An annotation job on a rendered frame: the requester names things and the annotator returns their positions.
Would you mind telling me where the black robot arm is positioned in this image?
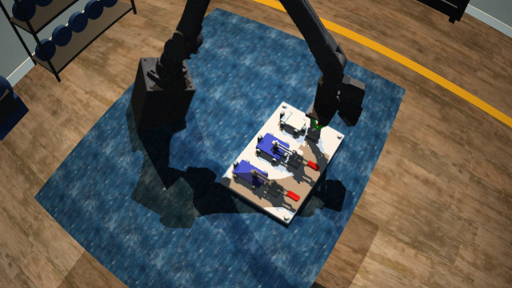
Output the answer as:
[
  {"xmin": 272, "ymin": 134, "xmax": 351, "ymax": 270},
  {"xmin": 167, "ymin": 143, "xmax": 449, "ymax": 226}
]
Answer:
[{"xmin": 147, "ymin": 0, "xmax": 366, "ymax": 127}]

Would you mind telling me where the blue rectangular block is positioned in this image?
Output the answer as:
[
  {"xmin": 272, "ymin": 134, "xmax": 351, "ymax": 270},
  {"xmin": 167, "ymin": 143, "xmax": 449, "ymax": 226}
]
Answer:
[
  {"xmin": 256, "ymin": 133, "xmax": 290, "ymax": 162},
  {"xmin": 233, "ymin": 160, "xmax": 269, "ymax": 189}
]

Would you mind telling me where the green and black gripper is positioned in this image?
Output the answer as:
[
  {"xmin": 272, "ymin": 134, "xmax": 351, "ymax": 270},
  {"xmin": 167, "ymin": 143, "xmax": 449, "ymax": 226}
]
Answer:
[{"xmin": 305, "ymin": 94, "xmax": 336, "ymax": 130}]

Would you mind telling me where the white fixture plate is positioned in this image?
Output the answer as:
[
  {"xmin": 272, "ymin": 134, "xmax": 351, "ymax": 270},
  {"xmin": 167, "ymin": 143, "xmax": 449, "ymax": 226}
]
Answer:
[{"xmin": 219, "ymin": 102, "xmax": 345, "ymax": 225}]

